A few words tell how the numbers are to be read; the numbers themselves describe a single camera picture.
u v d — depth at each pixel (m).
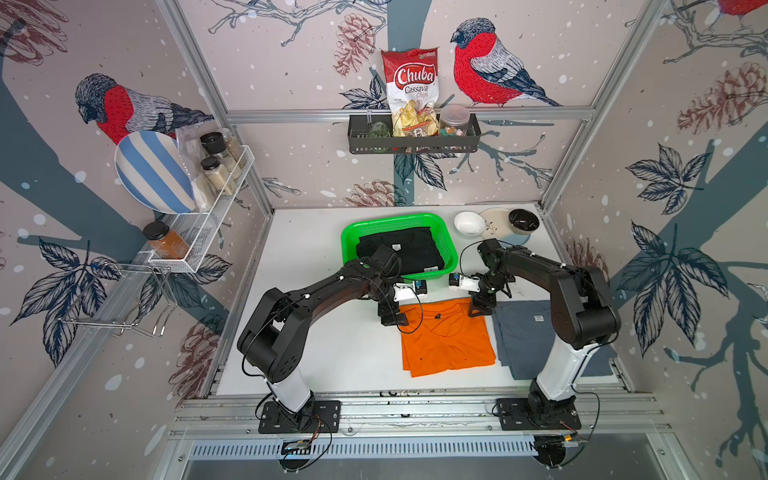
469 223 1.13
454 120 0.83
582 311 0.50
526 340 0.83
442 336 0.86
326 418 0.73
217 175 0.76
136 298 0.64
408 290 0.75
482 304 0.83
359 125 0.92
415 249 1.06
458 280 0.85
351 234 1.02
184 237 0.73
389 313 0.76
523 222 1.11
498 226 1.12
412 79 0.79
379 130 0.92
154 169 0.67
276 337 0.46
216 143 0.78
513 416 0.73
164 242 0.61
